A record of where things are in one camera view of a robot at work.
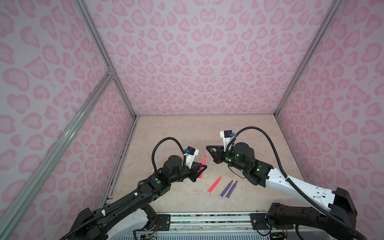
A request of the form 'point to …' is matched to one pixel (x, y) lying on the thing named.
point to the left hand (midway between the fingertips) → (206, 164)
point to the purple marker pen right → (231, 190)
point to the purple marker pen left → (226, 189)
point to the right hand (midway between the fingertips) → (207, 147)
